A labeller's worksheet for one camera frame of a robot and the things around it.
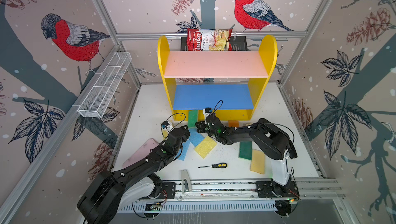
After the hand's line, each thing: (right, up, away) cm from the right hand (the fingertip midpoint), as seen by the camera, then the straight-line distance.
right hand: (193, 126), depth 92 cm
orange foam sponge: (+25, +2, +3) cm, 26 cm away
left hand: (-4, +1, -8) cm, 9 cm away
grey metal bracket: (-4, -22, -15) cm, 27 cm away
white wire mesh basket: (-46, +16, -21) cm, 53 cm away
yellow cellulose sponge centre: (+7, -11, -5) cm, 14 cm away
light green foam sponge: (0, +5, +3) cm, 6 cm away
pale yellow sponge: (+36, -17, -11) cm, 41 cm away
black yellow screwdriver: (+14, -18, -12) cm, 26 cm away
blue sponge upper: (+1, -6, -2) cm, 6 cm away
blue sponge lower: (-5, -10, -5) cm, 12 cm away
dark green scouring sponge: (+30, -12, -7) cm, 33 cm away
